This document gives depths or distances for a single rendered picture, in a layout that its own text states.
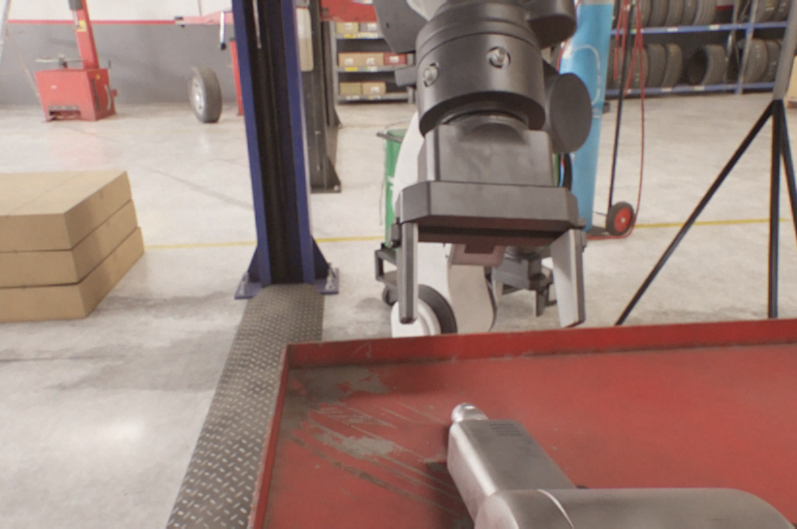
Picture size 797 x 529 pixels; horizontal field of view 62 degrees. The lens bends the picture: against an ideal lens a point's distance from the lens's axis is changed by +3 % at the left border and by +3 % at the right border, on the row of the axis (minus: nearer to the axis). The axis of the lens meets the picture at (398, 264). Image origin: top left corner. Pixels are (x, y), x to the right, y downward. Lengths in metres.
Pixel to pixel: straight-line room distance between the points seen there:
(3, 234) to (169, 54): 7.86
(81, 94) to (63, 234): 6.61
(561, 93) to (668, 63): 9.36
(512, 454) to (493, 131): 0.20
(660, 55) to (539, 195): 9.90
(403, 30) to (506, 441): 0.76
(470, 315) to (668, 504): 0.90
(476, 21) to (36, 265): 2.67
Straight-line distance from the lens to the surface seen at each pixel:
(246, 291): 2.97
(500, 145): 0.43
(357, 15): 5.05
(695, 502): 0.31
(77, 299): 2.99
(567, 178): 2.78
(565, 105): 0.97
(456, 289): 1.14
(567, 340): 0.60
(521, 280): 1.34
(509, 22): 0.46
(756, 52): 10.92
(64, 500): 1.98
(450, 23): 0.46
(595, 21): 3.50
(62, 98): 9.54
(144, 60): 10.75
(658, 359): 0.61
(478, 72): 0.43
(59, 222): 2.91
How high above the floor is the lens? 1.13
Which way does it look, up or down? 20 degrees down
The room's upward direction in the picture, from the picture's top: 1 degrees counter-clockwise
